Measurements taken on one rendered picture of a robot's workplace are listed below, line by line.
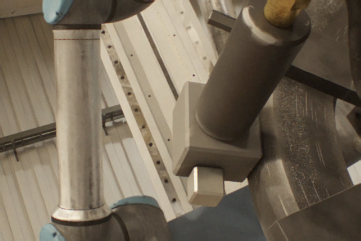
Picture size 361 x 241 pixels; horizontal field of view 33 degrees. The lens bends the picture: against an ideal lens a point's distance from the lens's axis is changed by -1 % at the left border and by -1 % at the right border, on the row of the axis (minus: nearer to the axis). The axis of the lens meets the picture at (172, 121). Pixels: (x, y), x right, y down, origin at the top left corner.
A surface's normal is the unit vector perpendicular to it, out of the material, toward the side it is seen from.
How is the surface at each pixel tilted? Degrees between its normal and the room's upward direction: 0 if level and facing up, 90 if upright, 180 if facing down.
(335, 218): 90
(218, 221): 90
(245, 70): 126
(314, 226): 90
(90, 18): 130
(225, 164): 157
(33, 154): 90
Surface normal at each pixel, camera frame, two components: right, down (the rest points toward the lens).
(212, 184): 0.22, -0.51
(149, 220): 0.40, -0.58
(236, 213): -0.20, -0.36
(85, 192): 0.33, 0.14
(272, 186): -0.68, -0.22
